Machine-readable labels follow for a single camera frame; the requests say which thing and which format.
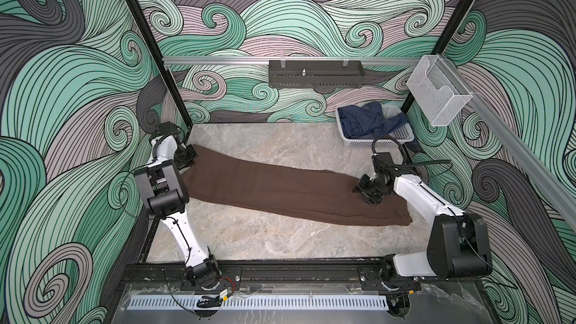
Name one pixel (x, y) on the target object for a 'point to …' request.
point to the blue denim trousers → (367, 121)
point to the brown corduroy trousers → (265, 184)
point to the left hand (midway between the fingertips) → (192, 159)
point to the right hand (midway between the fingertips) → (355, 192)
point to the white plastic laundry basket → (403, 133)
